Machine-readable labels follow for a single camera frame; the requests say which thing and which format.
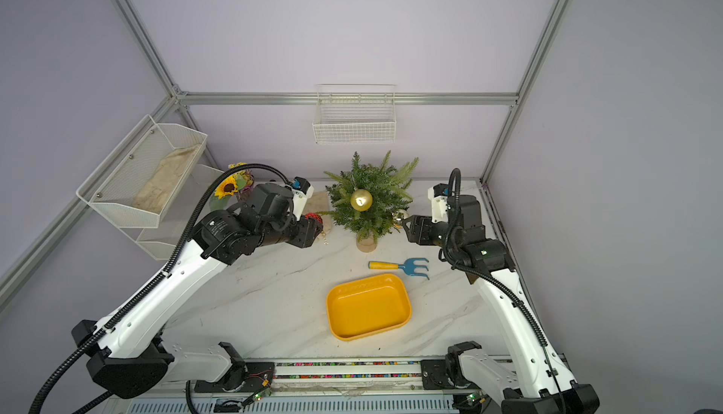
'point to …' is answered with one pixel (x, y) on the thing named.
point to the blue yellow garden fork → (409, 265)
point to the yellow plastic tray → (367, 307)
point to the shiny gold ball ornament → (397, 217)
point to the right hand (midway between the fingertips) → (416, 227)
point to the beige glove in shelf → (155, 191)
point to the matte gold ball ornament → (361, 200)
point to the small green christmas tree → (388, 188)
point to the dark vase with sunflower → (238, 184)
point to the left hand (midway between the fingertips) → (309, 229)
